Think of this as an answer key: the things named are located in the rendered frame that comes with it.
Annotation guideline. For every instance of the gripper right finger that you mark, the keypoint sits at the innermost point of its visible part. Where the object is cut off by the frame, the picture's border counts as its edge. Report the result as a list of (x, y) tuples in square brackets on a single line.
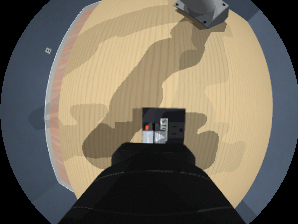
[(160, 135)]

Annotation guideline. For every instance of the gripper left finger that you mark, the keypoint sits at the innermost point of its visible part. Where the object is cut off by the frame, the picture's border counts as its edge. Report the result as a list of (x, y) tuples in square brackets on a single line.
[(148, 135)]

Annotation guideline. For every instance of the black power strip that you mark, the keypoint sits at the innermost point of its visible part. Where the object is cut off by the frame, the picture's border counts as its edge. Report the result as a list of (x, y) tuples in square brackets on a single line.
[(172, 120)]

